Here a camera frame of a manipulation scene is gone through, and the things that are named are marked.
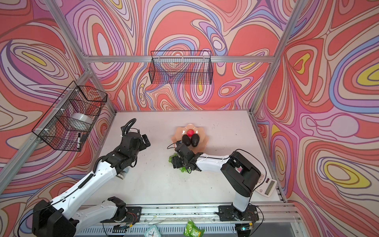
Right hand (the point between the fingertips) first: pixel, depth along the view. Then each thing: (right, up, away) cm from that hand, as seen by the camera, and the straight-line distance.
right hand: (178, 163), depth 90 cm
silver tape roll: (-46, +25, -20) cm, 56 cm away
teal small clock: (-10, -26, -22) cm, 36 cm away
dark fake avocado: (+5, +13, +9) cm, 16 cm away
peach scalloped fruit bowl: (+1, +19, +14) cm, 24 cm away
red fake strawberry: (+7, +18, +10) cm, 22 cm away
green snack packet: (+8, -26, -21) cm, 35 cm away
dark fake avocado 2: (+11, +14, +6) cm, 18 cm away
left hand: (-19, +16, -9) cm, 27 cm away
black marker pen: (-48, +16, -18) cm, 53 cm away
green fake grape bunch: (+3, -2, -4) cm, 6 cm away
